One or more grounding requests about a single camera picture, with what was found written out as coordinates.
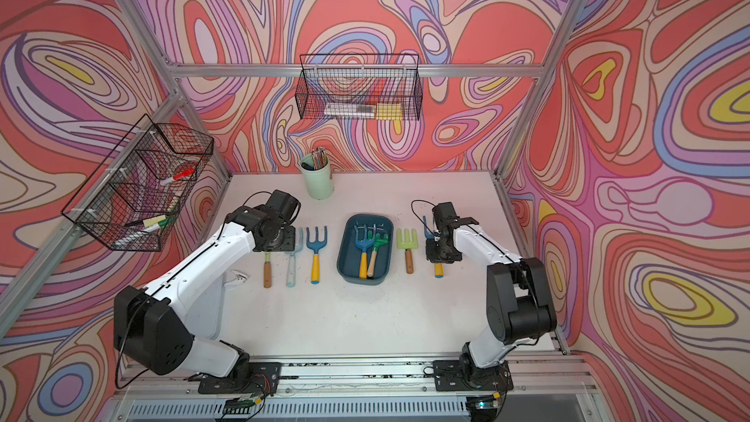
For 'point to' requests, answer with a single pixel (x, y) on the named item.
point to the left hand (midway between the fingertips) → (284, 242)
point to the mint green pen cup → (316, 171)
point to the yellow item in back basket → (389, 111)
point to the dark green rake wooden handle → (377, 242)
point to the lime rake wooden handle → (407, 246)
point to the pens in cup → (318, 158)
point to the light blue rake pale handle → (291, 270)
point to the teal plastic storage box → (349, 254)
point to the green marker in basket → (159, 225)
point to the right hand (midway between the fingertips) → (439, 263)
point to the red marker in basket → (177, 177)
